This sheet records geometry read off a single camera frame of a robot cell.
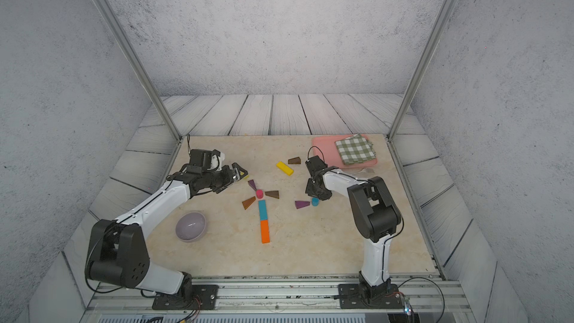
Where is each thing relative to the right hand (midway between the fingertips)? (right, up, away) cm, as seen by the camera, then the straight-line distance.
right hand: (314, 192), depth 98 cm
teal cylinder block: (0, -3, -5) cm, 6 cm away
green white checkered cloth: (+22, +19, +16) cm, 33 cm away
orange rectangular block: (-21, -14, -9) cm, 26 cm away
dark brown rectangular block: (-18, -1, 0) cm, 18 cm away
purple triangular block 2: (-6, -5, -2) cm, 8 cm away
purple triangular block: (-28, +3, +2) cm, 28 cm away
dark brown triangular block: (-9, +13, +13) cm, 20 cm away
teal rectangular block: (-22, -7, -4) cm, 24 cm away
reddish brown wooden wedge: (-29, -4, -3) cm, 29 cm away
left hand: (-28, +8, -12) cm, 32 cm away
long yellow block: (-27, +8, -16) cm, 32 cm away
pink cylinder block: (-24, -1, 0) cm, 24 cm away
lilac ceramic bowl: (-49, -11, -11) cm, 51 cm away
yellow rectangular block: (-13, +10, +9) cm, 19 cm away
